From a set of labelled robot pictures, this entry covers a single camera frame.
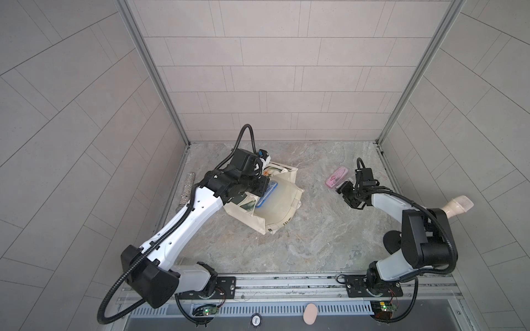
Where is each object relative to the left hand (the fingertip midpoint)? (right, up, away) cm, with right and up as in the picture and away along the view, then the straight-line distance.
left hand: (270, 181), depth 74 cm
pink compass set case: (+32, -1, +27) cm, 42 cm away
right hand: (+30, -6, +20) cm, 37 cm away
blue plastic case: (0, -6, +19) cm, 20 cm away
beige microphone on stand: (+55, -6, -14) cm, 57 cm away
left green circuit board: (-20, -41, -9) cm, 46 cm away
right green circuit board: (+38, -42, -6) cm, 57 cm away
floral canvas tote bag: (+2, -15, +12) cm, 19 cm away
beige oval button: (+13, -42, -8) cm, 45 cm away
